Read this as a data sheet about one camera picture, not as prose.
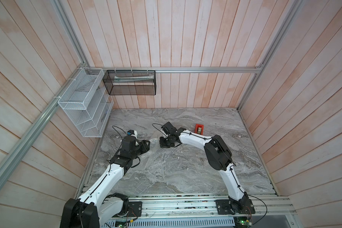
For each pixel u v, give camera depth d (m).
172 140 0.75
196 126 1.03
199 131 0.98
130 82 0.88
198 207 0.76
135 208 0.74
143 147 0.73
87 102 0.73
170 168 0.88
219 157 0.56
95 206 0.40
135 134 0.76
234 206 0.65
